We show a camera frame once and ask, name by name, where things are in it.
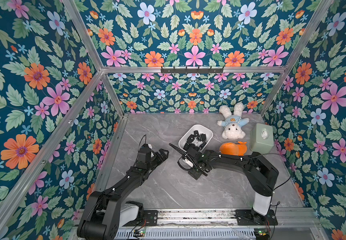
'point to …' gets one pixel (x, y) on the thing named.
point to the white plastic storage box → (208, 132)
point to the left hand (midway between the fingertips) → (167, 154)
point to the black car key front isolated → (186, 147)
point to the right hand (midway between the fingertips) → (196, 169)
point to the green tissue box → (261, 138)
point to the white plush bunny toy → (233, 123)
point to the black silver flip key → (203, 136)
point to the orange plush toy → (239, 149)
